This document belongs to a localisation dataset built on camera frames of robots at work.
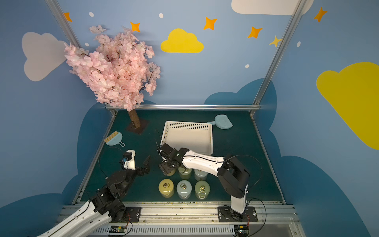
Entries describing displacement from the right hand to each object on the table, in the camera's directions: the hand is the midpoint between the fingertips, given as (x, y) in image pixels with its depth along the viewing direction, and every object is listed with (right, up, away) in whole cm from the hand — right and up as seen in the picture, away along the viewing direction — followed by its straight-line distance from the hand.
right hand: (169, 162), depth 85 cm
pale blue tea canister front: (+10, -11, -11) cm, 18 cm away
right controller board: (+39, -31, -12) cm, 51 cm away
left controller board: (-24, -30, -13) cm, 41 cm away
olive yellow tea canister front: (0, -10, -11) cm, 15 cm away
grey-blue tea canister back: (+18, -6, -4) cm, 20 cm away
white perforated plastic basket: (+17, +14, +22) cm, 31 cm away
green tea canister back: (+11, -6, -2) cm, 13 cm away
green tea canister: (+19, -11, -11) cm, 24 cm away
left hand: (-13, +7, -10) cm, 18 cm away
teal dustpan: (+38, +25, +30) cm, 54 cm away
